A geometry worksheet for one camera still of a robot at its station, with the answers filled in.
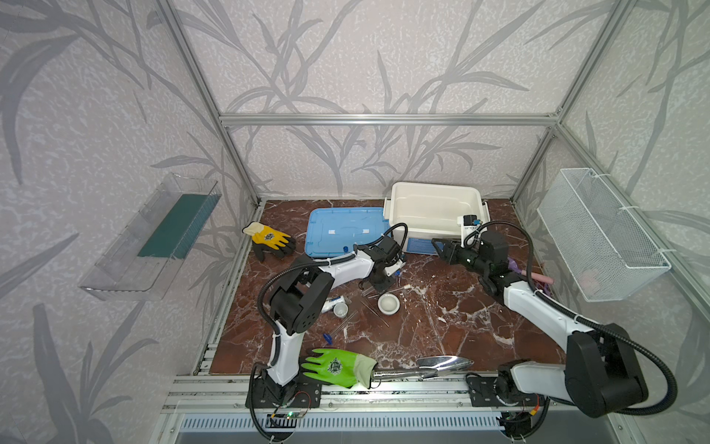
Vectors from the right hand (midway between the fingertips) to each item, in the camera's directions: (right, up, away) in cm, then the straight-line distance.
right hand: (438, 232), depth 85 cm
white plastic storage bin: (+3, +8, +27) cm, 28 cm away
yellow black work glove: (-62, -4, +20) cm, 65 cm away
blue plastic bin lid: (-36, -1, +24) cm, 43 cm away
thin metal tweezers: (-22, -24, +4) cm, 33 cm away
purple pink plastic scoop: (+32, -13, +16) cm, 38 cm away
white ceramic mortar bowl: (-15, -24, +5) cm, 29 cm away
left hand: (-16, -15, +11) cm, 24 cm away
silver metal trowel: (-4, -38, -7) cm, 39 cm away
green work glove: (-29, -38, -8) cm, 49 cm away
